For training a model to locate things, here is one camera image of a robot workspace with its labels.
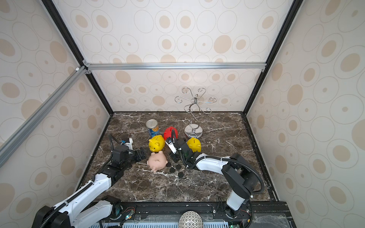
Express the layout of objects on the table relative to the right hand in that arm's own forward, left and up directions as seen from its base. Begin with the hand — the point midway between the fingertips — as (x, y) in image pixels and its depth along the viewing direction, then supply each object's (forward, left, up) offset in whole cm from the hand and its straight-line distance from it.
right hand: (177, 147), depth 89 cm
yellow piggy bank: (+2, -11, +1) cm, 11 cm away
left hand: (-5, +17, +5) cm, 18 cm away
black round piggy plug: (-12, +3, -8) cm, 14 cm away
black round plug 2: (-9, -1, -9) cm, 13 cm away
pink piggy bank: (-10, +11, 0) cm, 15 cm away
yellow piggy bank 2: (+1, +13, +2) cm, 14 cm away
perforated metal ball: (-37, -10, -8) cm, 39 cm away
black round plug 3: (-9, +5, -5) cm, 12 cm away
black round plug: (-14, -3, -9) cm, 17 cm away
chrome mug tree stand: (+19, -11, -6) cm, 23 cm away
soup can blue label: (+15, +19, +3) cm, 24 cm away
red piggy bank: (+10, +7, +2) cm, 12 cm away
